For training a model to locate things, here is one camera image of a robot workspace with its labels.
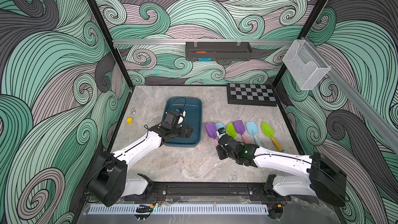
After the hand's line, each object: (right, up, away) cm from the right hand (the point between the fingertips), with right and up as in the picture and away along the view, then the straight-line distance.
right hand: (219, 147), depth 84 cm
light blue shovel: (+2, +10, +14) cm, 17 cm away
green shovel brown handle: (+9, +7, +11) cm, 16 cm away
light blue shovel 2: (+23, +8, +12) cm, 27 cm away
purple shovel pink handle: (-4, +8, +4) cm, 10 cm away
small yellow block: (-56, +12, +14) cm, 59 cm away
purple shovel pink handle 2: (+15, +8, +11) cm, 20 cm away
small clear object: (-56, +18, +19) cm, 62 cm away
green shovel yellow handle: (+33, +6, +11) cm, 35 cm away
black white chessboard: (+28, +30, +27) cm, 49 cm away
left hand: (-18, +10, +1) cm, 21 cm away
